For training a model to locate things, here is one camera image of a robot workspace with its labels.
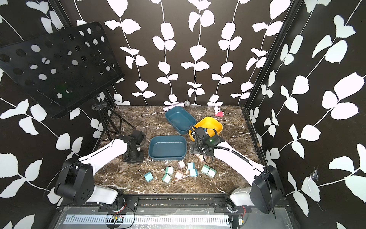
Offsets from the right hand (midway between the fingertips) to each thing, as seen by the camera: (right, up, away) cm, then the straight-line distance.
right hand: (196, 147), depth 83 cm
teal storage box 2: (-11, +16, +29) cm, 35 cm away
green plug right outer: (+9, -16, +1) cm, 18 cm away
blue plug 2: (-3, -12, +4) cm, 13 cm away
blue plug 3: (-2, -16, +1) cm, 16 cm away
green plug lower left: (-17, -18, -1) cm, 25 cm away
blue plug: (-28, -17, -1) cm, 33 cm away
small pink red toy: (+22, +21, +32) cm, 44 cm away
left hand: (-34, -8, +3) cm, 35 cm away
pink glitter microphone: (-8, +29, +36) cm, 47 cm away
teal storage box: (-19, -3, +13) cm, 23 cm away
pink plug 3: (+4, -8, +7) cm, 11 cm away
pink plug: (-9, -12, +4) cm, 15 cm away
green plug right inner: (+6, -14, +3) cm, 16 cm away
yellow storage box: (+13, +13, +25) cm, 31 cm away
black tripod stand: (-54, +15, +8) cm, 57 cm away
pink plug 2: (-10, -17, +1) cm, 20 cm away
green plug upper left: (-16, -14, +1) cm, 22 cm away
